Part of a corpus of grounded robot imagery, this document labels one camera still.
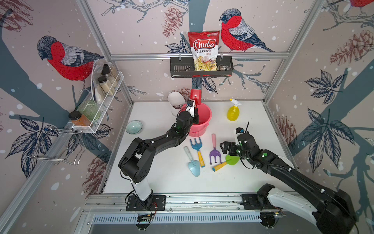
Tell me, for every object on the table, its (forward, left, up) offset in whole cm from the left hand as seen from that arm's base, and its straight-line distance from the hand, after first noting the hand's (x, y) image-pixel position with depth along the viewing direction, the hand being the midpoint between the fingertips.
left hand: (199, 105), depth 86 cm
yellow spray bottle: (+10, -27, -20) cm, 35 cm away
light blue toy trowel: (-29, +3, -22) cm, 36 cm away
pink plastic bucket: (0, -5, -10) cm, 11 cm away
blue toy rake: (-16, 0, -23) cm, 28 cm away
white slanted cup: (+14, +16, -10) cm, 24 cm away
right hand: (-20, -16, -11) cm, 28 cm away
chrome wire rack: (-32, +56, +12) cm, 66 cm away
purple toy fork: (-20, -10, -23) cm, 32 cm away
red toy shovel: (+2, +2, +7) cm, 7 cm away
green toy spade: (-25, -21, -23) cm, 40 cm away
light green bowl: (-1, +46, -21) cm, 51 cm away
